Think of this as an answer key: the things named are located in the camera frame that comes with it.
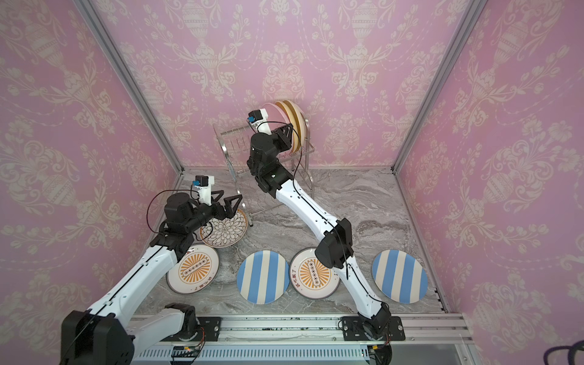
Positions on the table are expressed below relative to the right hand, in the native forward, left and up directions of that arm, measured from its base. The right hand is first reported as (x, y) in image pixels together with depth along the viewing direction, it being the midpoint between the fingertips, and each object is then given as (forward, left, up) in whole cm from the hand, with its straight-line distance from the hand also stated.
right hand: (294, 128), depth 74 cm
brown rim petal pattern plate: (-13, +31, -42) cm, 54 cm away
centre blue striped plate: (-33, +14, -42) cm, 55 cm away
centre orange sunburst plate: (-34, -4, -43) cm, 55 cm away
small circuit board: (-54, +39, -45) cm, 81 cm away
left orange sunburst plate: (-30, +41, -42) cm, 66 cm away
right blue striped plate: (-35, -37, -44) cm, 67 cm away
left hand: (-14, +22, -16) cm, 30 cm away
